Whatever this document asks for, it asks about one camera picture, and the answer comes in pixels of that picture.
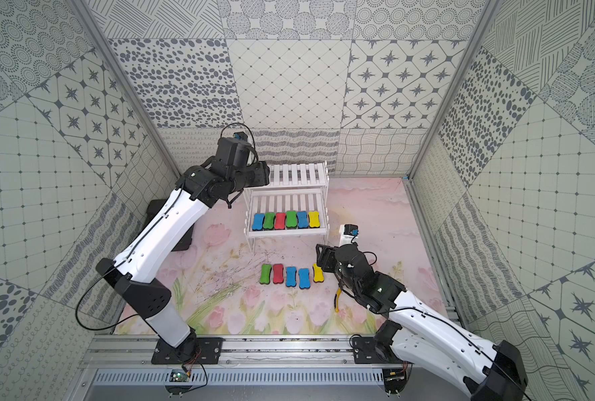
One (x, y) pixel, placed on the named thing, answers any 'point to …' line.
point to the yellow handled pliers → (336, 300)
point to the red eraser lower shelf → (280, 220)
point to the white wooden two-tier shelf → (292, 187)
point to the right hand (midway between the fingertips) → (325, 249)
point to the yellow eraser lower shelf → (314, 219)
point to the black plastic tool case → (153, 208)
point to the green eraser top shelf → (265, 274)
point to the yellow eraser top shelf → (318, 275)
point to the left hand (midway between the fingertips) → (259, 164)
